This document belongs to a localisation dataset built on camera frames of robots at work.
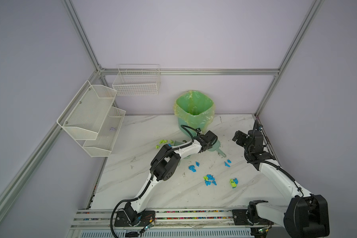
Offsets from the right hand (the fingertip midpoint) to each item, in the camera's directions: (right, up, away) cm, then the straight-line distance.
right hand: (241, 133), depth 85 cm
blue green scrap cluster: (-19, -27, +1) cm, 33 cm away
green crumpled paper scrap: (-49, -6, +19) cm, 53 cm away
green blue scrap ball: (-5, -28, -1) cm, 29 cm away
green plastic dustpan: (-12, -10, +15) cm, 22 cm away
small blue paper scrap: (-25, -20, +8) cm, 33 cm away
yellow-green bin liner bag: (-25, +18, +23) cm, 39 cm away
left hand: (-19, -8, +15) cm, 25 cm away
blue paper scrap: (-29, -22, +6) cm, 37 cm away
